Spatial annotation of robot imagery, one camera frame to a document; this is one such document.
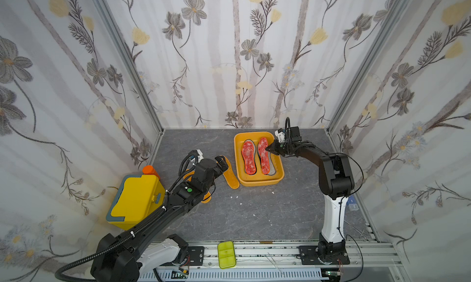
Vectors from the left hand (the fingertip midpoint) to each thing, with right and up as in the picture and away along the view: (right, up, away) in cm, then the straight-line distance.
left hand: (221, 161), depth 79 cm
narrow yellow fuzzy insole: (+3, -10, +19) cm, 22 cm away
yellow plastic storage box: (+14, -11, +12) cm, 21 cm away
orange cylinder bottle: (-37, -5, +11) cm, 39 cm away
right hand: (+24, +8, +19) cm, 32 cm away
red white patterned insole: (+21, +2, +22) cm, 31 cm away
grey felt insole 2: (+14, +9, +32) cm, 36 cm away
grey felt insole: (+26, -7, +19) cm, 33 cm away
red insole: (+13, +3, +27) cm, 30 cm away
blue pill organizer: (+62, -21, +7) cm, 66 cm away
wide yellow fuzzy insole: (-10, -4, -18) cm, 21 cm away
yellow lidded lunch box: (-35, -15, -4) cm, 38 cm away
